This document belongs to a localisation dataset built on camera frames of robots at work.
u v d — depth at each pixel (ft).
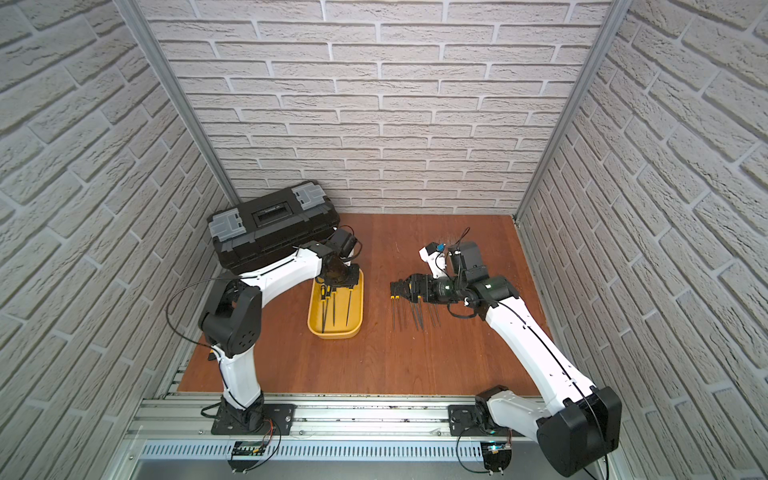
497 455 2.30
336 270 2.38
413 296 2.11
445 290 2.07
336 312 3.01
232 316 1.63
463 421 2.41
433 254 2.24
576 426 1.23
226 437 2.37
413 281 2.11
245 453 2.37
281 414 2.45
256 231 3.02
